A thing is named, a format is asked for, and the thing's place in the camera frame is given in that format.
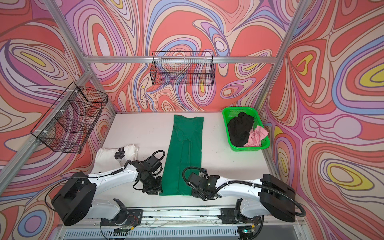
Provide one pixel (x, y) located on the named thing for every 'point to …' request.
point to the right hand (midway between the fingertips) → (198, 196)
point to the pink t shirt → (255, 136)
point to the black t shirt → (239, 127)
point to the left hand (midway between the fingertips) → (165, 191)
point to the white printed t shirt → (105, 160)
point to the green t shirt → (185, 151)
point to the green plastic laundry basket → (229, 112)
